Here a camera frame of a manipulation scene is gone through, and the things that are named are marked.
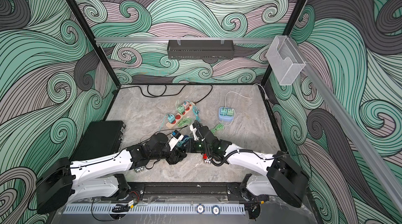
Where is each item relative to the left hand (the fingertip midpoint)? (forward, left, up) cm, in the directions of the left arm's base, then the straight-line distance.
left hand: (183, 151), depth 78 cm
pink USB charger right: (+31, +1, -2) cm, 31 cm away
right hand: (+1, +1, +2) cm, 3 cm away
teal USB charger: (+21, +9, -2) cm, 22 cm away
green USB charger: (+28, +3, -3) cm, 28 cm away
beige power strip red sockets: (+25, +5, -6) cm, 26 cm away
